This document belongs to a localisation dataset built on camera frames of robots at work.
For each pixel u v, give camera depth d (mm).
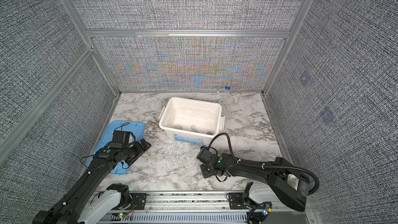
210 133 926
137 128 1003
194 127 989
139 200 734
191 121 1003
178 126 986
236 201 731
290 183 435
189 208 732
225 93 1054
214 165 636
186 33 885
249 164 495
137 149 726
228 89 1023
